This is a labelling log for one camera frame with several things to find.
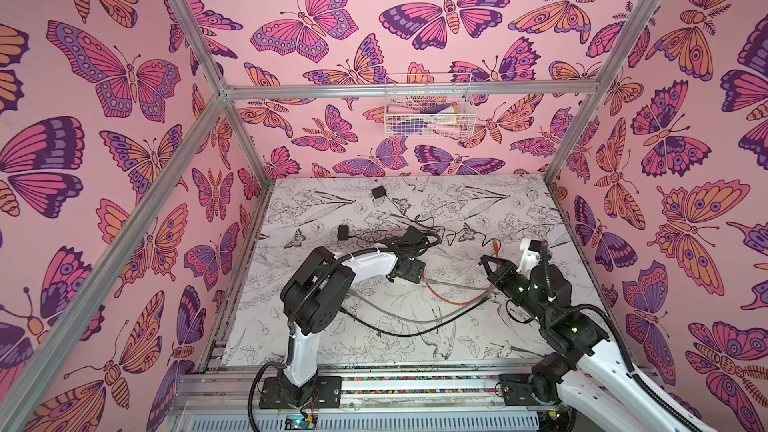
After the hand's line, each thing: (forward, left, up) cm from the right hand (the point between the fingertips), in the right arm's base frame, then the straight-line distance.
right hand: (482, 253), depth 74 cm
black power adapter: (+20, +40, -20) cm, 49 cm away
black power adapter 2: (+40, +28, -20) cm, 52 cm away
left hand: (+8, +16, -21) cm, 27 cm away
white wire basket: (+48, +12, +12) cm, 51 cm away
